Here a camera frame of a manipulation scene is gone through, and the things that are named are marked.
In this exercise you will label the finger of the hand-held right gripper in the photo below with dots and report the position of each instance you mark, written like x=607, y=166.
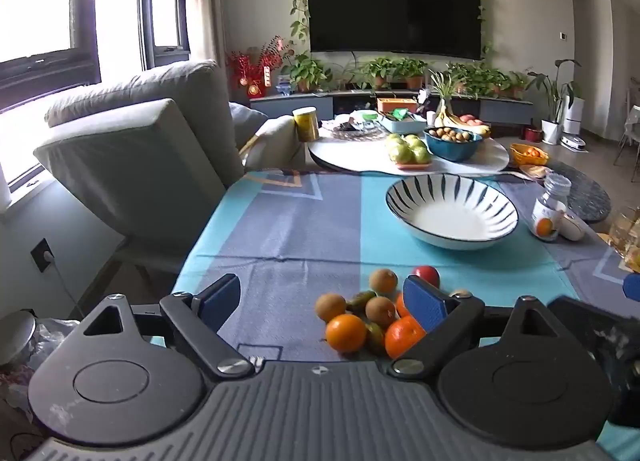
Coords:
x=633, y=287

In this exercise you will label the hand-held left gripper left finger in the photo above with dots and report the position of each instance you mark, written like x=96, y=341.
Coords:
x=220, y=303

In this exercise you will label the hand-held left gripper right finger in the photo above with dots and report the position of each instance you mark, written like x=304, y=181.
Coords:
x=422, y=303

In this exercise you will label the small orange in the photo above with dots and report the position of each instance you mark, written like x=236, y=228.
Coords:
x=400, y=305

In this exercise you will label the small red apple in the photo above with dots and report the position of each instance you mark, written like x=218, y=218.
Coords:
x=427, y=275

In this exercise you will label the large orange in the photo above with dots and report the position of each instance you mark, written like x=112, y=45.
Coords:
x=401, y=339
x=346, y=332

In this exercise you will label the brown kiwi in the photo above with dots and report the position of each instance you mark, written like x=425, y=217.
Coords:
x=380, y=311
x=384, y=281

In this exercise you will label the green jujube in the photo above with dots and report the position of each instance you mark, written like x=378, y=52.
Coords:
x=375, y=337
x=361, y=300

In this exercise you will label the white bowl with blue stripes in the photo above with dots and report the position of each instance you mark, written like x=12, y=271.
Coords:
x=450, y=218

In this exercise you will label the small yellow lemon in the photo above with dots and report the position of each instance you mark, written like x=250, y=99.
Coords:
x=330, y=306

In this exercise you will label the clear glass cup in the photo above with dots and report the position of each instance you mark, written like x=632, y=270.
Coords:
x=625, y=236

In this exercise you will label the white round gadget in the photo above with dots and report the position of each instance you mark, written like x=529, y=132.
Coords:
x=571, y=228

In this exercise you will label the blue patterned tablecloth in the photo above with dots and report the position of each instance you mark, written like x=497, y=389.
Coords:
x=280, y=241

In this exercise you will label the dark marble round table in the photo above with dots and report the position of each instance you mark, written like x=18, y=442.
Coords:
x=585, y=191

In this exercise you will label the clear jar with white lid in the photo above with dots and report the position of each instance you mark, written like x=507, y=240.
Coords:
x=550, y=211

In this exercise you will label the pink bowl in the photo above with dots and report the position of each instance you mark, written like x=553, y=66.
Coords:
x=535, y=172

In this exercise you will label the pack of green apples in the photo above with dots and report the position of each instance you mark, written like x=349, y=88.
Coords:
x=407, y=152

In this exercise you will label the dark blue bowl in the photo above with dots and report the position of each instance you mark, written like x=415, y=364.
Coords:
x=452, y=151

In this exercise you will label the grey chair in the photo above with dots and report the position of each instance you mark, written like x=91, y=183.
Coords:
x=631, y=128

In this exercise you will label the white round table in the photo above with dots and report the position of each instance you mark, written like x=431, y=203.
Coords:
x=350, y=156

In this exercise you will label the beige pillow with orange piping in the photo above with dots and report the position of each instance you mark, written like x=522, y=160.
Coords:
x=275, y=146

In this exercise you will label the grey sofa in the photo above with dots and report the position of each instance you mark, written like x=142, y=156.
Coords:
x=150, y=151

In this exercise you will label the clear plastic bag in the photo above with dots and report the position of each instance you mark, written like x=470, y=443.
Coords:
x=55, y=336

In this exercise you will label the orange basket of tangerines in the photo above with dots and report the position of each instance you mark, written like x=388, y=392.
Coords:
x=528, y=155

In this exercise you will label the pile of brown longans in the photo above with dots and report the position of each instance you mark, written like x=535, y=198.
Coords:
x=450, y=135

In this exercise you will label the light blue snack basket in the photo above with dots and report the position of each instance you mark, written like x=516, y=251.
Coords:
x=402, y=125

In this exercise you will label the grey pillow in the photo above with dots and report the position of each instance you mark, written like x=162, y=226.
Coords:
x=247, y=123

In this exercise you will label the red flower pot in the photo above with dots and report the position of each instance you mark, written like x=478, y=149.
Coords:
x=533, y=134

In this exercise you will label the white air purifier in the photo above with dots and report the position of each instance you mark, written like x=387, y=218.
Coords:
x=574, y=113

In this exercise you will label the bunch of yellow bananas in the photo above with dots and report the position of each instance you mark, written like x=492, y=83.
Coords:
x=445, y=120

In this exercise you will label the glass plate with snacks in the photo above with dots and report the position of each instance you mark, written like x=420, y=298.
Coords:
x=352, y=132

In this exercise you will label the pink peaches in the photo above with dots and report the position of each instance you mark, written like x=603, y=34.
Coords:
x=470, y=120

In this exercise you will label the green lidded container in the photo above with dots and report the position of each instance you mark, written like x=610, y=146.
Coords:
x=363, y=116

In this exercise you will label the yellow tin can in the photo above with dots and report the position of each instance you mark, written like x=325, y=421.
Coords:
x=305, y=125

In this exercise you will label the orange box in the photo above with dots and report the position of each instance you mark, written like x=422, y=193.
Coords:
x=396, y=105

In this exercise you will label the tall plant in white pot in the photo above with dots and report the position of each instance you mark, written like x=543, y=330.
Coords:
x=552, y=96

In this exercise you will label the grey round lid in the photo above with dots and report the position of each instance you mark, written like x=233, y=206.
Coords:
x=15, y=338

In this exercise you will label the spider plant in glass vase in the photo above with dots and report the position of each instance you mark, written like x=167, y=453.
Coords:
x=445, y=91

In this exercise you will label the grey television cabinet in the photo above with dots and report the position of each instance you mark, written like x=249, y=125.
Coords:
x=310, y=103

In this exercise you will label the wide potted pothos plant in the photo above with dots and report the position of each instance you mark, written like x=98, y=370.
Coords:
x=477, y=77

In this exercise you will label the small potted plant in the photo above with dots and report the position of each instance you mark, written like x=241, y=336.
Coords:
x=517, y=83

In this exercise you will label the red berry branch decoration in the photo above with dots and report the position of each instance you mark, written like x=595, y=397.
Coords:
x=250, y=68

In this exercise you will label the beige curtain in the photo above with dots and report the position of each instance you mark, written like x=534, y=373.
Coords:
x=205, y=1

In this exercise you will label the green ivy vine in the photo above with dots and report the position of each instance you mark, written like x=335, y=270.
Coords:
x=300, y=6

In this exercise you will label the narrow black framed window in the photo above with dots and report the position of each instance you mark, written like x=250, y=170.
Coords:
x=150, y=1

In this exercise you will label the large black framed window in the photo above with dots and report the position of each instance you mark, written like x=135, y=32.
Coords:
x=80, y=6

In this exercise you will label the black wall socket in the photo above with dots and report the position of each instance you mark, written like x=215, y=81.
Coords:
x=41, y=256

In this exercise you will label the black wall television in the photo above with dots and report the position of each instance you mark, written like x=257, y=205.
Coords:
x=395, y=6

